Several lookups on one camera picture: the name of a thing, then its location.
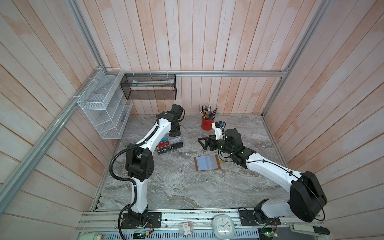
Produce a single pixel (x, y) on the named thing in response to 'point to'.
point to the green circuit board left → (139, 235)
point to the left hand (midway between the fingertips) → (179, 128)
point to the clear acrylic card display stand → (175, 146)
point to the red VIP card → (163, 144)
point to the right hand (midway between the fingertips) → (203, 137)
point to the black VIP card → (163, 150)
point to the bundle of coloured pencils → (207, 114)
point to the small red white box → (186, 228)
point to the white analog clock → (223, 227)
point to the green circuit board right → (267, 233)
